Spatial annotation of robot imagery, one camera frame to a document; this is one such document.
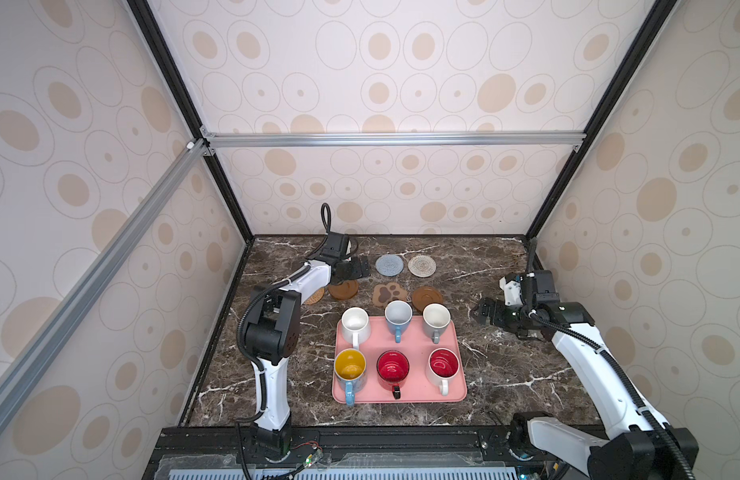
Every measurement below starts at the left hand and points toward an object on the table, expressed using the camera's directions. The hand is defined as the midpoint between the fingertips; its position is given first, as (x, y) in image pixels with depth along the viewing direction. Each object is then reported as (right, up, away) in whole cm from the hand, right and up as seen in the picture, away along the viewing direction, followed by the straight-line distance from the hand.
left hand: (369, 263), depth 98 cm
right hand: (+33, -14, -17) cm, 39 cm away
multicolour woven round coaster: (+19, -1, +12) cm, 23 cm away
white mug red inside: (+22, -30, -12) cm, 39 cm away
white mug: (-4, -19, -4) cm, 20 cm away
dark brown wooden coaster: (-9, -10, +7) cm, 15 cm away
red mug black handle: (+7, -30, -12) cm, 33 cm away
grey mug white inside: (+21, -17, -6) cm, 28 cm away
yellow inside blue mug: (-5, -31, -13) cm, 34 cm away
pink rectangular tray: (+14, -36, -14) cm, 41 cm away
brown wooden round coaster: (+19, -11, +5) cm, 23 cm away
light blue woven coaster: (+7, 0, +14) cm, 15 cm away
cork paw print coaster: (+5, -11, +5) cm, 13 cm away
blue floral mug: (+9, -16, -7) cm, 20 cm away
